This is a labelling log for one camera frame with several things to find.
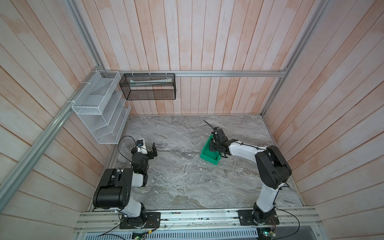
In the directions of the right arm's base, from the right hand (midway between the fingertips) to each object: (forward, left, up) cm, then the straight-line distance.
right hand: (213, 144), depth 99 cm
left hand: (-6, +42, +7) cm, 43 cm away
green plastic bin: (-9, +1, -1) cm, 9 cm away
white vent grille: (-49, -6, -4) cm, 50 cm away
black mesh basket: (+33, +46, +22) cm, 61 cm away
